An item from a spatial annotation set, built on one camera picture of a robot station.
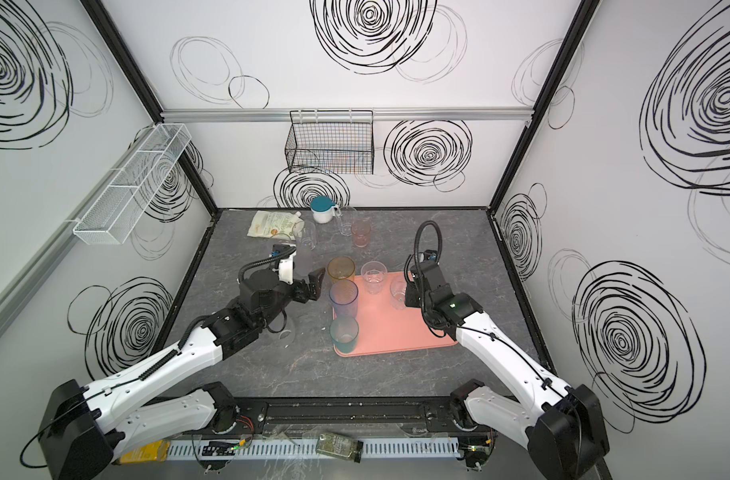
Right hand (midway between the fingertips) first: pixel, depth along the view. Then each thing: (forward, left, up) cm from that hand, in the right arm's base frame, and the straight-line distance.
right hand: (408, 288), depth 82 cm
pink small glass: (+31, +15, -12) cm, 36 cm away
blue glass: (+1, +19, -6) cm, 20 cm away
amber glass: (+7, +19, 0) cm, 21 cm away
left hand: (+1, +26, +9) cm, 28 cm away
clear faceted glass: (+11, +10, -10) cm, 18 cm away
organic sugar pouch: (+34, +46, -12) cm, 59 cm away
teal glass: (-9, +18, -10) cm, 23 cm away
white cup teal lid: (+38, +29, -7) cm, 48 cm away
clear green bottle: (-35, +17, -10) cm, 40 cm away
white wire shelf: (+10, +74, +21) cm, 77 cm away
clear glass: (+29, +35, -12) cm, 47 cm away
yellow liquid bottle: (-37, +59, -10) cm, 70 cm away
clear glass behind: (+38, +20, -12) cm, 45 cm away
